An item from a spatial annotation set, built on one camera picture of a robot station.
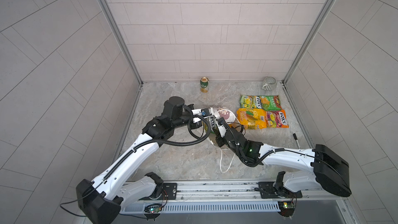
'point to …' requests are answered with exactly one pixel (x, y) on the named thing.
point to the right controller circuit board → (287, 208)
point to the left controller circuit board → (153, 210)
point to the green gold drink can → (204, 84)
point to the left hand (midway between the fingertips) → (210, 110)
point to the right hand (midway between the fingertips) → (213, 129)
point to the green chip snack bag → (270, 102)
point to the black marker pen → (296, 138)
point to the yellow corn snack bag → (252, 118)
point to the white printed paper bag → (226, 113)
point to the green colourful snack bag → (251, 101)
